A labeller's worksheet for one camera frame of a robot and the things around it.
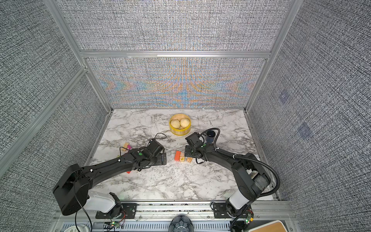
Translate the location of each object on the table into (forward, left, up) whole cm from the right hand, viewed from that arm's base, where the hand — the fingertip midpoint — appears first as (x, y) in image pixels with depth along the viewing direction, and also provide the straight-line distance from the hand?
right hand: (190, 151), depth 91 cm
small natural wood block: (-4, +1, -3) cm, 5 cm away
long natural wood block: (+5, +44, -2) cm, 44 cm away
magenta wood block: (+5, +41, -3) cm, 41 cm away
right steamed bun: (+22, +4, +3) cm, 22 cm away
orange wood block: (-1, +8, -4) cm, 9 cm away
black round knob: (-38, +5, -3) cm, 38 cm away
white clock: (-39, +51, -1) cm, 65 cm away
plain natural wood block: (-2, +5, -3) cm, 7 cm away
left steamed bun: (+21, +10, +3) cm, 23 cm away
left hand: (-7, +18, +1) cm, 19 cm away
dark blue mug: (+10, -14, +1) cm, 17 cm away
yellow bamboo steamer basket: (+16, +6, +1) cm, 17 cm away
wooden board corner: (-39, -38, 0) cm, 54 cm away
